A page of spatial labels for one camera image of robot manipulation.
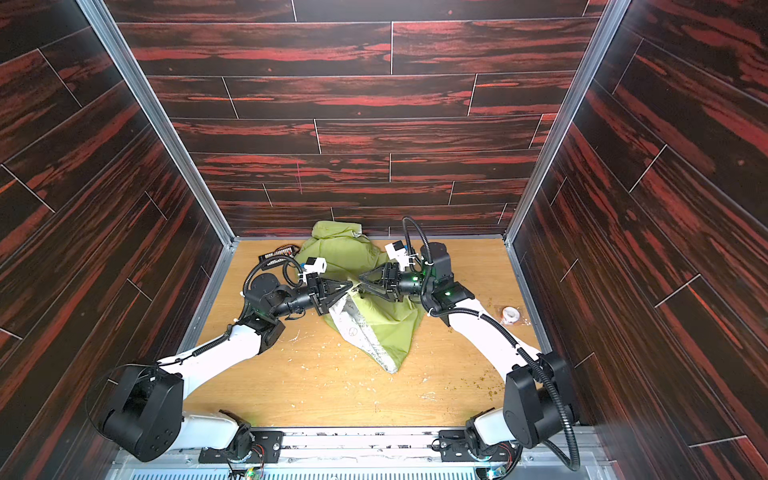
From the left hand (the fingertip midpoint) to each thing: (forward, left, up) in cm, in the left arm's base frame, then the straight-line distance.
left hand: (352, 290), depth 69 cm
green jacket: (+3, -5, -22) cm, 23 cm away
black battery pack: (+5, +17, +5) cm, 19 cm away
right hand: (+4, -3, -1) cm, 5 cm away
